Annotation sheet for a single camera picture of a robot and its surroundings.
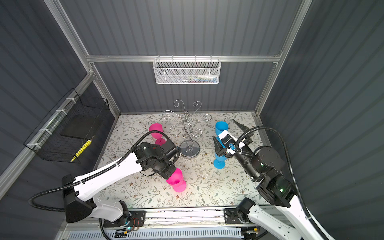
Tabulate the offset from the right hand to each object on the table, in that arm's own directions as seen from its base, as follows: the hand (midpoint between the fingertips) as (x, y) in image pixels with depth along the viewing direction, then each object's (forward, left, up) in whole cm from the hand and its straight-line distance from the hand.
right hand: (228, 128), depth 54 cm
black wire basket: (+1, +76, -8) cm, 77 cm away
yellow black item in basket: (0, +65, -15) cm, 67 cm away
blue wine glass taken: (+27, -3, -31) cm, 42 cm away
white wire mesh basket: (+70, +20, -17) cm, 74 cm away
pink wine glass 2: (+23, +38, -41) cm, 61 cm away
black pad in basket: (+15, +75, -15) cm, 78 cm away
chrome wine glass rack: (+16, +18, -41) cm, 47 cm away
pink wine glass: (-7, +23, -35) cm, 42 cm away
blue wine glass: (+7, -1, -42) cm, 42 cm away
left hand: (-5, +25, -27) cm, 37 cm away
